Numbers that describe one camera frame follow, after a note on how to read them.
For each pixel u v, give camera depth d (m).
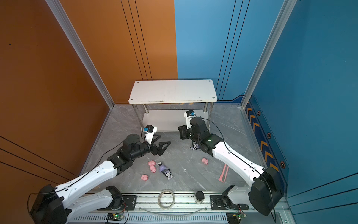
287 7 0.70
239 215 0.70
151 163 0.85
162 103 0.76
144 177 0.80
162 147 0.67
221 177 0.81
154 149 0.66
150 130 0.65
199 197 0.69
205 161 0.87
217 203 0.72
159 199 0.74
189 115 0.67
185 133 0.68
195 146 0.92
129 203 0.74
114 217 0.71
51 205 0.39
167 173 0.81
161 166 0.85
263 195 0.39
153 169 0.83
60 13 0.71
